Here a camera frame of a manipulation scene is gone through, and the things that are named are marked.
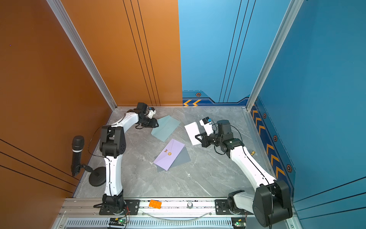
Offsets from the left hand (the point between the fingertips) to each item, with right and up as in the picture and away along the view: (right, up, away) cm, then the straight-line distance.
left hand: (156, 122), depth 106 cm
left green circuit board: (-12, -49, -35) cm, 62 cm away
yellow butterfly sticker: (+10, -18, -13) cm, 24 cm away
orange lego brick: (+7, -42, -32) cm, 53 cm away
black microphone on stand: (-29, -31, -24) cm, 48 cm away
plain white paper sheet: (+26, -4, -29) cm, 39 cm away
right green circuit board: (+50, -49, -35) cm, 78 cm away
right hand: (+29, -7, -27) cm, 40 cm away
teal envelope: (+8, -2, +2) cm, 8 cm away
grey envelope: (+20, -22, -14) cm, 33 cm away
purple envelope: (+10, -22, -16) cm, 29 cm away
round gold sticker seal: (+12, -20, -15) cm, 27 cm away
